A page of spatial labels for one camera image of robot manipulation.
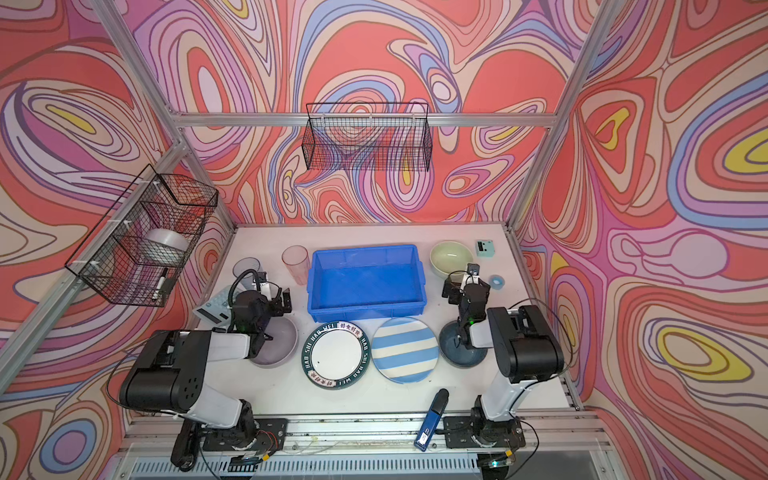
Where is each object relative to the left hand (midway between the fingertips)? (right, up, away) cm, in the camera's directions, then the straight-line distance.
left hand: (276, 287), depth 94 cm
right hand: (+61, +1, +3) cm, 61 cm away
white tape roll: (-19, +15, -20) cm, 32 cm away
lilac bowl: (+4, -17, -8) cm, 19 cm away
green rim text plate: (+21, -19, -8) cm, 29 cm away
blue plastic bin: (+28, 0, +9) cm, 29 cm away
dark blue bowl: (+55, -18, -7) cm, 59 cm away
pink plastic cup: (+7, +9, 0) cm, 11 cm away
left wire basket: (-28, +12, -19) cm, 36 cm away
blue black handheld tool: (+47, -31, -21) cm, 60 cm away
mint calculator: (-19, -7, 0) cm, 20 cm away
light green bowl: (+58, +9, +13) cm, 60 cm away
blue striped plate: (+41, -18, -6) cm, 45 cm away
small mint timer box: (+72, +13, +15) cm, 75 cm away
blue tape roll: (+74, +1, +8) cm, 74 cm away
